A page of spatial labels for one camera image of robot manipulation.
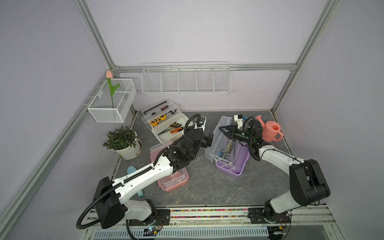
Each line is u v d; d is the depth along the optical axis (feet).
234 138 2.51
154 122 3.35
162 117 3.44
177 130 3.57
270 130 3.10
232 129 2.47
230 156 2.91
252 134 2.19
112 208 1.24
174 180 2.51
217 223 2.42
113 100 2.72
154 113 3.44
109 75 2.78
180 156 1.78
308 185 1.45
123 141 2.71
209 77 3.29
